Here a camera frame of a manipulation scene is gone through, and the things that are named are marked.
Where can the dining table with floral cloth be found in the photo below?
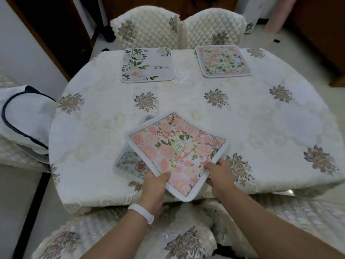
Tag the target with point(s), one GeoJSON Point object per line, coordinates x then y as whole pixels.
{"type": "Point", "coordinates": [256, 118]}

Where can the pink rose placemat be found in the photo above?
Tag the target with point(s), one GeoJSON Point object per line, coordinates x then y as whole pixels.
{"type": "Point", "coordinates": [178, 151]}

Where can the white Beautiful floral placemat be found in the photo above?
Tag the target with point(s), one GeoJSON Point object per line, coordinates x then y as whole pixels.
{"type": "Point", "coordinates": [151, 66]}

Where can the person's right hand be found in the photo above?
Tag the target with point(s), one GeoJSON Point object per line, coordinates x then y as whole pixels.
{"type": "Point", "coordinates": [222, 179]}

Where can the brown door frame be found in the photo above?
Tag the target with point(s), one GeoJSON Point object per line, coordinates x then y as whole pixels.
{"type": "Point", "coordinates": [40, 40]}

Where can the large wooden display cabinet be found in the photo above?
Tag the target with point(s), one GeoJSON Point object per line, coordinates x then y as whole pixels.
{"type": "Point", "coordinates": [320, 35]}

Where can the smartwatch with white band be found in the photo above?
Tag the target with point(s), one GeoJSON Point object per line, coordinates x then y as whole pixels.
{"type": "Point", "coordinates": [141, 211]}

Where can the orange green floral placemat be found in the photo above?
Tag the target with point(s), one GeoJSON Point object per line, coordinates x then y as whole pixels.
{"type": "Point", "coordinates": [222, 62]}

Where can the person's left forearm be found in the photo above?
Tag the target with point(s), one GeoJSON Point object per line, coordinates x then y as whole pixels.
{"type": "Point", "coordinates": [118, 237]}

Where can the white backpack with dark trim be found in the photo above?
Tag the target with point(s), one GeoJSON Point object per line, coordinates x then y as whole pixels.
{"type": "Point", "coordinates": [27, 118]}

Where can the wooden sideboard cabinet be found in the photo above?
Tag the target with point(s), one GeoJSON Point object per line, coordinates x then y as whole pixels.
{"type": "Point", "coordinates": [140, 3]}

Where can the person's left hand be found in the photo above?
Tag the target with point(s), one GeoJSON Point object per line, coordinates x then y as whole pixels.
{"type": "Point", "coordinates": [153, 190]}

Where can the pink rolled mat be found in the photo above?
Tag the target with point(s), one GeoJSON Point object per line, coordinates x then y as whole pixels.
{"type": "Point", "coordinates": [279, 13]}

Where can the dark wooden door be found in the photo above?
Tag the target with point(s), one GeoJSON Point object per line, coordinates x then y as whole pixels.
{"type": "Point", "coordinates": [54, 32]}

